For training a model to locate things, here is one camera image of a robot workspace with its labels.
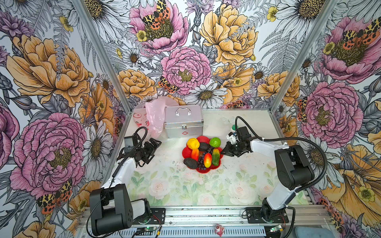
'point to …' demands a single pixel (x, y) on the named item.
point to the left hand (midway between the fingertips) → (159, 151)
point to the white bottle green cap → (233, 127)
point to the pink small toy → (219, 229)
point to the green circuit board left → (150, 228)
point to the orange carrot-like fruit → (195, 154)
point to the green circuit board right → (276, 228)
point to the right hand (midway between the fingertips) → (222, 155)
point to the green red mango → (216, 156)
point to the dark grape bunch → (201, 164)
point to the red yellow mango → (208, 160)
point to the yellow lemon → (193, 143)
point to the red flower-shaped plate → (187, 153)
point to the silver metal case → (183, 121)
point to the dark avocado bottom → (190, 163)
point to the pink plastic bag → (151, 114)
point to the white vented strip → (199, 231)
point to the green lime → (215, 142)
